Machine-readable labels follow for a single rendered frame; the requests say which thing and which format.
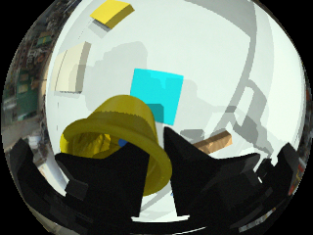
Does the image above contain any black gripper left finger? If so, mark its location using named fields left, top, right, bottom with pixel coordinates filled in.
left=54, top=141, right=150, bottom=218

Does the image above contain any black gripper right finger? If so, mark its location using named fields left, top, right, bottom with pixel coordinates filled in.
left=163, top=126, right=261, bottom=216

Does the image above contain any tan wooden bar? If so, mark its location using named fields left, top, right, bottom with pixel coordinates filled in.
left=192, top=130, right=232, bottom=154

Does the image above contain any yellow flat block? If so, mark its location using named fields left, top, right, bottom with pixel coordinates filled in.
left=90, top=0, right=136, bottom=28

